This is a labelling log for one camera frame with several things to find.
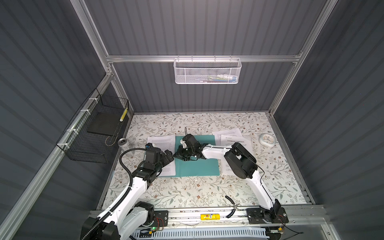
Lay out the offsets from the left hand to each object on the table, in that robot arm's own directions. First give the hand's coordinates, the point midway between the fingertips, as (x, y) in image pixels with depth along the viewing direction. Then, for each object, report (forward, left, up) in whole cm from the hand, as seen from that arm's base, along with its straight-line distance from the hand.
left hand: (166, 155), depth 84 cm
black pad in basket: (+11, +30, +18) cm, 36 cm away
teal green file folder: (-3, -20, -11) cm, 23 cm away
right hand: (+4, -3, -9) cm, 10 cm away
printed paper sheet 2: (+16, +3, -10) cm, 19 cm away
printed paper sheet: (+16, -40, -11) cm, 45 cm away
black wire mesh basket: (+4, +34, +16) cm, 38 cm away
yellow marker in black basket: (+17, +22, +17) cm, 33 cm away
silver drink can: (+9, +26, +3) cm, 28 cm away
